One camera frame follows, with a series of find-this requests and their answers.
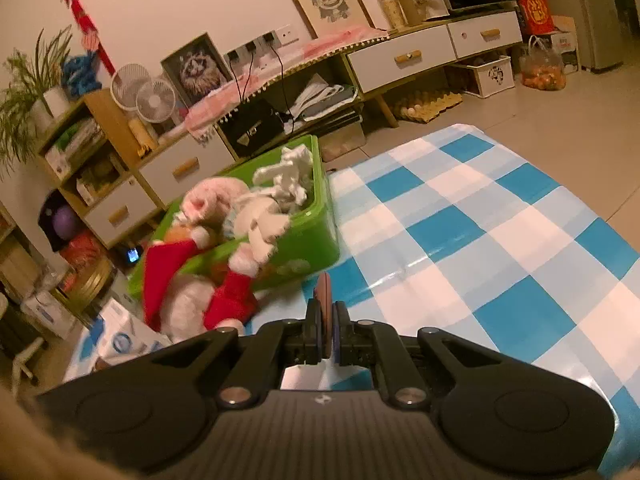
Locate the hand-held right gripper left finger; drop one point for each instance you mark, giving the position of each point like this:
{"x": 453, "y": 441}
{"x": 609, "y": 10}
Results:
{"x": 314, "y": 325}

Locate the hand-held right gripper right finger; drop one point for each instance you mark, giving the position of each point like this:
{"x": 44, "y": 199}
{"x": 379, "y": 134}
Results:
{"x": 341, "y": 330}

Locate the brown round disc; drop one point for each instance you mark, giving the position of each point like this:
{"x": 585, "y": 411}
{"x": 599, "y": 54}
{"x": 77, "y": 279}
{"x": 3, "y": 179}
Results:
{"x": 324, "y": 305}

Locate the green plastic bin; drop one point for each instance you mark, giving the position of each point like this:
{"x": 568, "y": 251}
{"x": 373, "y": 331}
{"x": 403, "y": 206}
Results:
{"x": 300, "y": 245}

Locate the small red santa hat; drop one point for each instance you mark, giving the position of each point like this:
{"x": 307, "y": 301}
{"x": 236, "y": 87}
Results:
{"x": 232, "y": 295}

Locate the beige plush bunny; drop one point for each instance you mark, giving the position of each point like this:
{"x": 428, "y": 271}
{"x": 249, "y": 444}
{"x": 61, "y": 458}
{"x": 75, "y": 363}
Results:
{"x": 265, "y": 225}

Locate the blue patterned fabric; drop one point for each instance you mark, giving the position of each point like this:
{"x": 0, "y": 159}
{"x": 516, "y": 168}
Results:
{"x": 230, "y": 224}

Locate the pale grey cloth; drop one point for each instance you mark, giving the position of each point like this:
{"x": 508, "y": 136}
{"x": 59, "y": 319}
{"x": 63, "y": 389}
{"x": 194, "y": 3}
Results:
{"x": 287, "y": 172}

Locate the large red santa hat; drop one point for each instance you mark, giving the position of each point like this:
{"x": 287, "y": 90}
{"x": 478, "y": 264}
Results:
{"x": 165, "y": 270}

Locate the pink plush rabbit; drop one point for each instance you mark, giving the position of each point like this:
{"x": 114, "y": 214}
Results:
{"x": 215, "y": 195}

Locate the blue white checkered mat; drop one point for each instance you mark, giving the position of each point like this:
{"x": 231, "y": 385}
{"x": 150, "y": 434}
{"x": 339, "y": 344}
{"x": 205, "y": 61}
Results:
{"x": 450, "y": 240}

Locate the blue white milk carton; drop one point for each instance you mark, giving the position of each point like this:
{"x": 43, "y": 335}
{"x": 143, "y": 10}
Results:
{"x": 125, "y": 340}

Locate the small lit phone screen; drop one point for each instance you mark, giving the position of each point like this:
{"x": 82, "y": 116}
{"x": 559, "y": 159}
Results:
{"x": 132, "y": 255}

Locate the black handbag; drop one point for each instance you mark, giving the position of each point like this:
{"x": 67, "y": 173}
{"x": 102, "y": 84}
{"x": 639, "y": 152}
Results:
{"x": 250, "y": 127}

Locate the glass jar with gold lid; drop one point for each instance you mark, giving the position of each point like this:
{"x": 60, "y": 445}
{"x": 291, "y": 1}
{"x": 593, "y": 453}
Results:
{"x": 95, "y": 285}

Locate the stack of folded cloths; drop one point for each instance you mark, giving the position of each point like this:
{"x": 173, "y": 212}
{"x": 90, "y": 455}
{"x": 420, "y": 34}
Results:
{"x": 322, "y": 97}

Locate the egg tray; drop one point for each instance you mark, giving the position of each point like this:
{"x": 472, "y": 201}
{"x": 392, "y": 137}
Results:
{"x": 427, "y": 105}

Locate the pink table runner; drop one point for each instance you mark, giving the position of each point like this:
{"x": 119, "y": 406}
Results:
{"x": 215, "y": 105}

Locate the red patterned bag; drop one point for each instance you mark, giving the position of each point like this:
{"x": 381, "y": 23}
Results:
{"x": 82, "y": 252}

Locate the white cardboard box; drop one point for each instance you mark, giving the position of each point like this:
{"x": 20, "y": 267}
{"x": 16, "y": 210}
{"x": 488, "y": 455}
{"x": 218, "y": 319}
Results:
{"x": 47, "y": 312}

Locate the purple ball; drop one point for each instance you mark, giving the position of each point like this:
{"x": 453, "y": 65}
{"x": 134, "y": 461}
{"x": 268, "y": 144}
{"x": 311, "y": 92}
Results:
{"x": 64, "y": 222}

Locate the wooden shelf cabinet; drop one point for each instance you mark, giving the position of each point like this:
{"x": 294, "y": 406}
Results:
{"x": 100, "y": 160}

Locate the white desk fan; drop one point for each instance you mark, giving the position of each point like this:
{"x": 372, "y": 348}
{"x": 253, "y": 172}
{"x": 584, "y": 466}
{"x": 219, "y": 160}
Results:
{"x": 156, "y": 101}
{"x": 127, "y": 82}

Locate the long wooden console cabinet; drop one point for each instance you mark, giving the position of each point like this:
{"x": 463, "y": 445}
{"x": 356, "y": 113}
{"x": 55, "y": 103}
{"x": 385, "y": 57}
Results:
{"x": 400, "y": 57}

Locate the dark framed animal picture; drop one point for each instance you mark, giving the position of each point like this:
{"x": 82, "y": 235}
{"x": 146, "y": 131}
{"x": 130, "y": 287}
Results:
{"x": 197, "y": 70}

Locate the beige fuzzy fabric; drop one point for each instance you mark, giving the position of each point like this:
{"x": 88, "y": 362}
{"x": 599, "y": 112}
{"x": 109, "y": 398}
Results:
{"x": 45, "y": 440}

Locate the office chair base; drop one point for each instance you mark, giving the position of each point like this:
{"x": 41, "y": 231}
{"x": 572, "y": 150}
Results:
{"x": 22, "y": 355}

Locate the white storage crate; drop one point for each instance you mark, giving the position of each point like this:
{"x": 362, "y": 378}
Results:
{"x": 492, "y": 77}

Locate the framed cartoon picture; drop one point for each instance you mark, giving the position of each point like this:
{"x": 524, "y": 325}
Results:
{"x": 330, "y": 0}

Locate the bag of orange fruit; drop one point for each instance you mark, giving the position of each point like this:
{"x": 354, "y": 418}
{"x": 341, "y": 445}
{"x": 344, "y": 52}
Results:
{"x": 544, "y": 67}

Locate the blue knitted toy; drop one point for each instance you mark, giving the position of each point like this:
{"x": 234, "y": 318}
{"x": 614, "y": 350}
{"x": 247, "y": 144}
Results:
{"x": 80, "y": 75}

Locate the green potted plant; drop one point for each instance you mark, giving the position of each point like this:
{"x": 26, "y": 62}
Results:
{"x": 30, "y": 90}

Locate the brown cardboard box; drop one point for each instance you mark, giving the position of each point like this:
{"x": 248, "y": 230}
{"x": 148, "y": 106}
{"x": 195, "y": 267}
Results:
{"x": 565, "y": 35}

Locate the red gift box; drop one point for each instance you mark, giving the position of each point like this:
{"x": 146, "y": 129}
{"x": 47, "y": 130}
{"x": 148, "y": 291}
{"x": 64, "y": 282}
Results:
{"x": 532, "y": 5}

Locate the red hanging decoration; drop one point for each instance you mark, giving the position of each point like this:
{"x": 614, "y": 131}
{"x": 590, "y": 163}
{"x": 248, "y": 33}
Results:
{"x": 80, "y": 15}

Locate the grey refrigerator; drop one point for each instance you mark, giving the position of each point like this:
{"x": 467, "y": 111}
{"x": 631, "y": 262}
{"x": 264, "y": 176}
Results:
{"x": 597, "y": 10}

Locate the wall power sockets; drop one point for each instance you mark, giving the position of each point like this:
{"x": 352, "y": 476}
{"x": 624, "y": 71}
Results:
{"x": 265, "y": 42}

